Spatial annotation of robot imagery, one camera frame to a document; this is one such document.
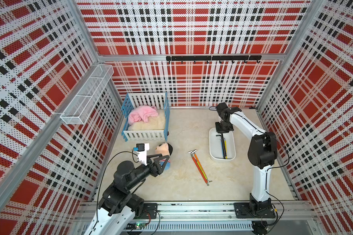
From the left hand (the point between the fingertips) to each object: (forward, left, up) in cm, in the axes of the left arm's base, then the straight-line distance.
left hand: (167, 156), depth 67 cm
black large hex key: (+15, -32, -19) cm, 40 cm away
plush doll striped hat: (+12, +4, -15) cm, 19 cm away
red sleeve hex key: (+14, -12, -24) cm, 30 cm away
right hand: (+25, -33, -15) cm, 44 cm away
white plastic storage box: (+14, -28, -25) cm, 40 cm away
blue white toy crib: (+50, +12, -10) cm, 52 cm away
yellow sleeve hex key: (+17, -35, -24) cm, 46 cm away
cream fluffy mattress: (+33, +12, -16) cm, 39 cm away
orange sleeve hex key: (+6, -17, -24) cm, 30 cm away
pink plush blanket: (+35, +20, -8) cm, 41 cm away
